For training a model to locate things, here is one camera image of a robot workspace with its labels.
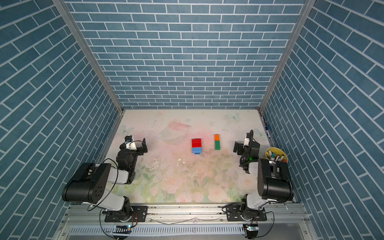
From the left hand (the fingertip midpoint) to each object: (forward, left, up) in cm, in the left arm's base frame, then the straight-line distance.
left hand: (140, 139), depth 90 cm
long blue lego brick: (-3, -35, -7) cm, 36 cm away
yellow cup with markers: (-11, -79, +3) cm, 80 cm away
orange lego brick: (+6, -48, -6) cm, 49 cm away
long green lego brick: (+1, -48, -7) cm, 49 cm away
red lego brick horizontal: (+2, -35, -6) cm, 35 cm away
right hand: (+1, -66, -5) cm, 66 cm away
